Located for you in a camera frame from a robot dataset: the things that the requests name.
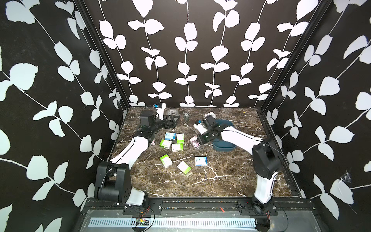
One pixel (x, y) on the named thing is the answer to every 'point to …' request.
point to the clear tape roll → (172, 111)
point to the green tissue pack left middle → (165, 144)
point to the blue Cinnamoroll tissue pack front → (200, 161)
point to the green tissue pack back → (180, 137)
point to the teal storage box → (220, 144)
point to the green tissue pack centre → (178, 147)
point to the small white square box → (211, 113)
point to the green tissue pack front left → (166, 160)
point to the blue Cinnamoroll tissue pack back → (171, 136)
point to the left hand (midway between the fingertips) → (175, 114)
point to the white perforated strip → (173, 223)
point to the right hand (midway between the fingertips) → (196, 137)
